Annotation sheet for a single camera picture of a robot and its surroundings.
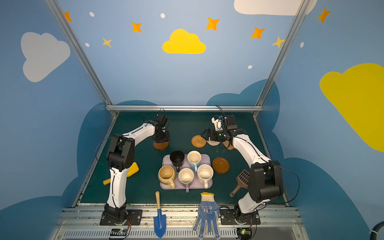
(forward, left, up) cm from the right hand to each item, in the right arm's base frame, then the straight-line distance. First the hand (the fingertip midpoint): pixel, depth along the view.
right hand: (208, 134), depth 88 cm
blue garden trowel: (-44, +23, -16) cm, 52 cm away
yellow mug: (-20, +24, -16) cm, 35 cm away
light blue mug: (-11, +8, -11) cm, 17 cm away
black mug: (-11, +19, -12) cm, 24 cm away
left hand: (+5, +29, -15) cm, 33 cm away
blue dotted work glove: (-39, -1, -17) cm, 43 cm away
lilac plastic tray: (-9, +1, -17) cm, 19 cm away
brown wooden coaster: (0, +31, -16) cm, 35 cm away
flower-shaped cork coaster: (-13, -9, +8) cm, 17 cm away
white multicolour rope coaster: (+5, -5, -17) cm, 18 cm away
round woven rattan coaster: (+5, +6, -17) cm, 18 cm away
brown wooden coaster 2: (-11, -9, -18) cm, 23 cm away
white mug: (-18, +1, -15) cm, 24 cm away
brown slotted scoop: (-20, -21, -15) cm, 33 cm away
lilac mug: (-21, +12, -16) cm, 29 cm away
